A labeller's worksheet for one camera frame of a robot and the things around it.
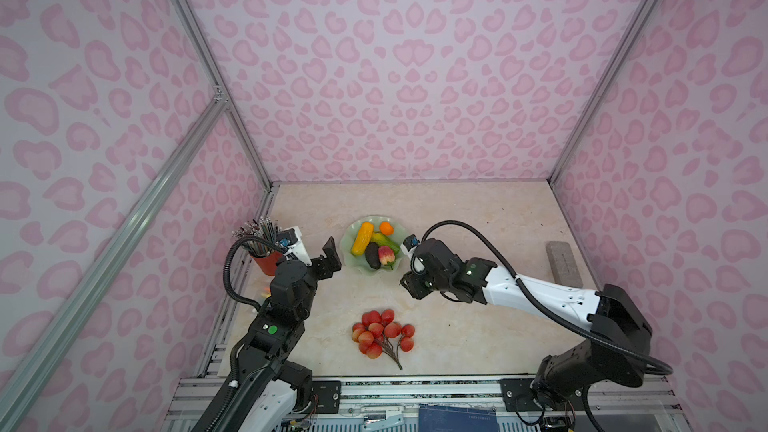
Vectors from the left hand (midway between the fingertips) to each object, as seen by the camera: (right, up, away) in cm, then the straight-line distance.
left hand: (317, 238), depth 73 cm
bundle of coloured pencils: (-21, +2, +17) cm, 27 cm away
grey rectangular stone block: (+71, -10, +20) cm, 75 cm away
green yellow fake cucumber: (+15, -3, +25) cm, 29 cm away
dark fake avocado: (+12, -8, +22) cm, 26 cm away
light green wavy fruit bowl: (+8, -10, +22) cm, 25 cm away
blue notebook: (+33, -42, -3) cm, 53 cm away
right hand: (+22, -11, +7) cm, 26 cm away
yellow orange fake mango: (+9, -2, +25) cm, 26 cm away
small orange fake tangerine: (+16, +1, +26) cm, 30 cm away
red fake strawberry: (+16, -7, +19) cm, 26 cm away
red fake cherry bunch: (+14, -25, +5) cm, 30 cm away
